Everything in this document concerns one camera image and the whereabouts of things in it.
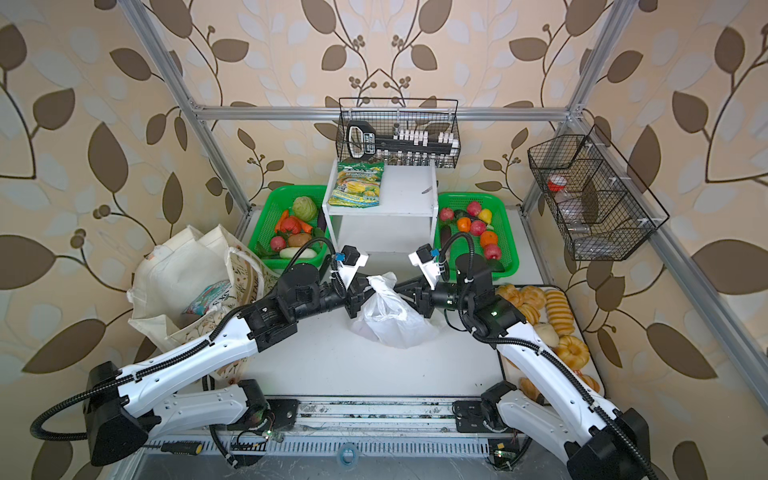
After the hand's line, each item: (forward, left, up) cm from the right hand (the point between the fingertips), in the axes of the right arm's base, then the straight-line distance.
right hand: (395, 294), depth 68 cm
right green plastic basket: (+37, -39, -18) cm, 56 cm away
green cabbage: (+46, +32, -16) cm, 58 cm away
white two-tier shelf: (+33, -4, -10) cm, 34 cm away
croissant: (+10, -43, -22) cm, 49 cm away
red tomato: (+41, +37, -19) cm, 58 cm away
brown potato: (+35, +34, -21) cm, 53 cm away
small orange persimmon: (+39, -26, -20) cm, 51 cm away
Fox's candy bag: (+8, +51, -12) cm, 53 cm away
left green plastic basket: (+52, +45, -18) cm, 71 cm away
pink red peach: (+38, -32, -21) cm, 53 cm away
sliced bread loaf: (+4, -49, -22) cm, 54 cm away
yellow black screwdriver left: (-26, +50, -23) cm, 61 cm away
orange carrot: (+41, +42, -20) cm, 62 cm away
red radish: (+34, +41, -21) cm, 57 cm away
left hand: (+1, +2, +4) cm, 5 cm away
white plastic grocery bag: (-9, +1, +8) cm, 12 cm away
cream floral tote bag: (+12, +60, -6) cm, 61 cm away
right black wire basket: (+17, -52, +8) cm, 55 cm away
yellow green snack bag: (+27, +9, +10) cm, 30 cm away
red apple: (+28, -35, -23) cm, 51 cm away
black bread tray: (-10, -31, -26) cm, 41 cm away
